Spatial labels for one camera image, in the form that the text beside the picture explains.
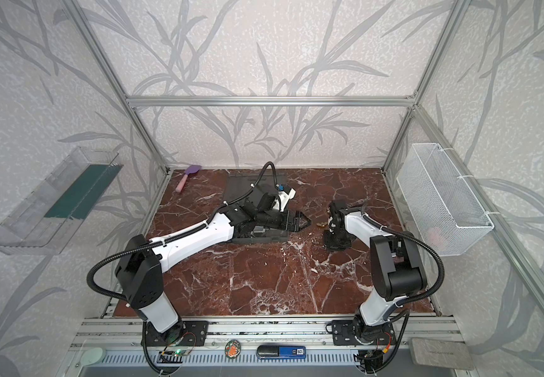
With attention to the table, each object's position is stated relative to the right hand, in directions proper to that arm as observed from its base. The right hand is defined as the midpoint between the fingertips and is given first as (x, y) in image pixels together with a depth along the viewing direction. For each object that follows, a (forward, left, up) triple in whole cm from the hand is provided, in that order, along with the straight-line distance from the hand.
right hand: (329, 240), depth 93 cm
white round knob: (-38, +74, +2) cm, 83 cm away
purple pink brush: (+42, +68, -3) cm, 80 cm away
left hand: (-1, +11, +20) cm, 23 cm away
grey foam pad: (-37, -32, +2) cm, 49 cm away
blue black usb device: (-37, +19, +4) cm, 42 cm away
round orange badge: (-36, +34, 0) cm, 49 cm away
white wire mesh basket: (-8, -26, +32) cm, 42 cm away
